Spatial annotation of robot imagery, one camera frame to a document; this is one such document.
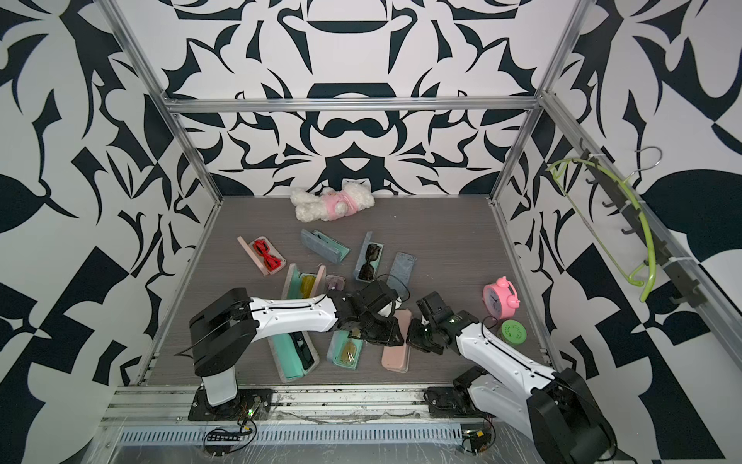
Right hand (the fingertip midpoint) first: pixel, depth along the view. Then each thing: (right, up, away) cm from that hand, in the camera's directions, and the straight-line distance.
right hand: (406, 335), depth 85 cm
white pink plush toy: (-25, +40, +22) cm, 51 cm away
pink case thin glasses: (-3, -3, -7) cm, 8 cm away
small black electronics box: (+16, -20, -13) cm, 29 cm away
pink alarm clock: (+27, +11, -2) cm, 29 cm away
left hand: (-1, +1, -6) cm, 6 cm away
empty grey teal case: (-26, +25, +13) cm, 38 cm away
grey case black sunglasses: (-11, +20, +15) cm, 27 cm away
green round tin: (+30, +2, -2) cm, 30 cm away
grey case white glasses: (0, +16, +12) cm, 20 cm away
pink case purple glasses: (-22, +13, +10) cm, 27 cm away
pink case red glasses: (-46, +20, +17) cm, 53 cm away
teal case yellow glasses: (-30, +13, +8) cm, 33 cm away
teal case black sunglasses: (-31, -4, -4) cm, 32 cm away
